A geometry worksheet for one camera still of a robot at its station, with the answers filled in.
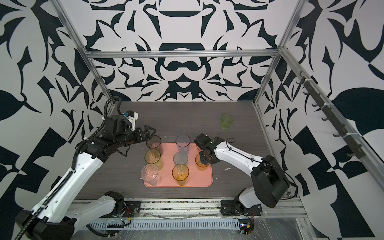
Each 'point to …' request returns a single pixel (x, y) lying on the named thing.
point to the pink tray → (198, 178)
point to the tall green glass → (153, 156)
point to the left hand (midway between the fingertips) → (149, 129)
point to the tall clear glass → (149, 173)
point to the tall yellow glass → (180, 172)
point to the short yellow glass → (201, 167)
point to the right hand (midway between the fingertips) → (207, 159)
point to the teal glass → (180, 158)
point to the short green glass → (226, 121)
